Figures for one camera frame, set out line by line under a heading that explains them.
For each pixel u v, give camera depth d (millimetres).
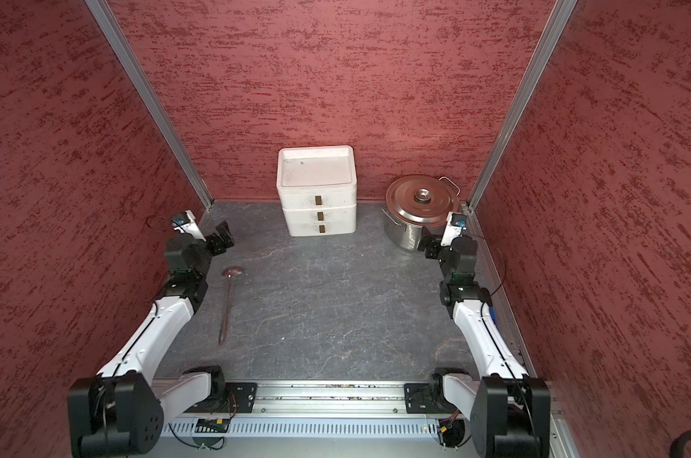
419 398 739
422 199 979
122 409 390
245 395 740
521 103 891
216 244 725
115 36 747
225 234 741
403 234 1093
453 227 683
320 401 756
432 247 725
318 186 923
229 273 952
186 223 674
